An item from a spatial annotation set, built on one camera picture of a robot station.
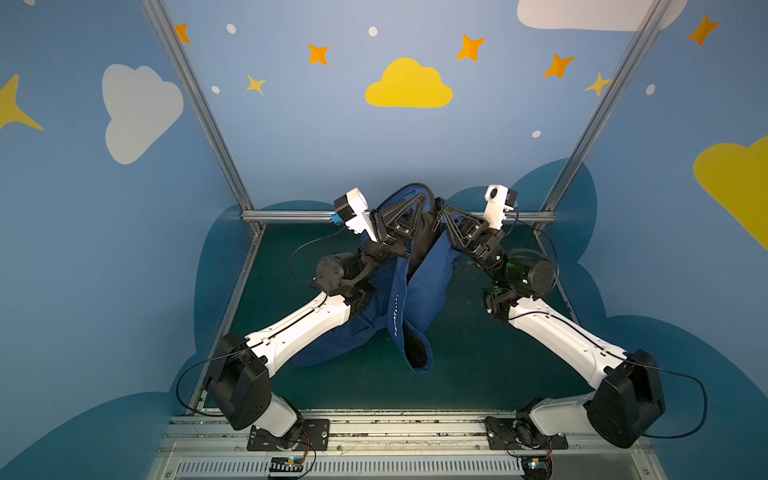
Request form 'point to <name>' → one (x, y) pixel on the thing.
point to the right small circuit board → (536, 468)
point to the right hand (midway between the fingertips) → (451, 214)
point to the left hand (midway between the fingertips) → (418, 193)
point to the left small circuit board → (286, 464)
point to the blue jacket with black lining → (394, 298)
